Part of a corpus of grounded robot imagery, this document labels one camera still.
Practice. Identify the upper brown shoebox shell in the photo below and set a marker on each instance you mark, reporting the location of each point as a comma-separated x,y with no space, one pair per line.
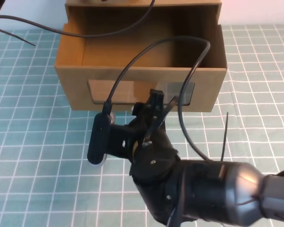
140,3

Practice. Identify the brown shoebox drawer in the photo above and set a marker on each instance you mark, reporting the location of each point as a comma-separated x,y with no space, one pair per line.
110,37

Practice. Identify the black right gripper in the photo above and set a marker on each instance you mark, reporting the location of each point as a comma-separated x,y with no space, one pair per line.
145,135

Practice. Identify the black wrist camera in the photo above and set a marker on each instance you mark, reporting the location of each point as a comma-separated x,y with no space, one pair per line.
100,134

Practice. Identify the cyan checkered tablecloth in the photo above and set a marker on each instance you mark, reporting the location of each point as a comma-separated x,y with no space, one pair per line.
45,178

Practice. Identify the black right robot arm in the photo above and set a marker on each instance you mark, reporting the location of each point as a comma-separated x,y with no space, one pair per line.
177,191

